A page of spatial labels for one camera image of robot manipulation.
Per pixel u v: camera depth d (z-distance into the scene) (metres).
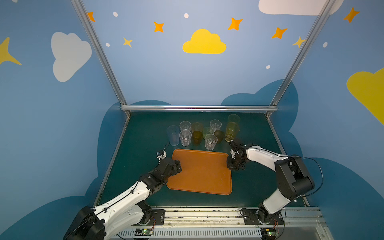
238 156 0.72
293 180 0.47
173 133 0.99
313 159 0.46
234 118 1.01
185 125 1.08
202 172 0.92
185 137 1.04
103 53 0.86
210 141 1.02
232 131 1.04
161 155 0.73
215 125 1.10
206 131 1.06
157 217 0.74
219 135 1.03
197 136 1.02
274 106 1.16
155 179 0.62
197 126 1.05
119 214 0.46
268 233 0.71
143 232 0.70
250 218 0.73
